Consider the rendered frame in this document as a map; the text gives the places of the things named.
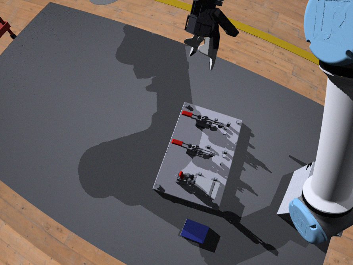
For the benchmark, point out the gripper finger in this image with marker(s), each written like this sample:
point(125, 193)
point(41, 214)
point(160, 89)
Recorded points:
point(194, 42)
point(210, 46)

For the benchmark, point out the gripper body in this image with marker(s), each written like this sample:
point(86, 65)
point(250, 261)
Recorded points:
point(204, 22)

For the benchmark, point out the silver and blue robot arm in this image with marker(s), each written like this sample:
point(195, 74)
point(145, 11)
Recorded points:
point(325, 207)

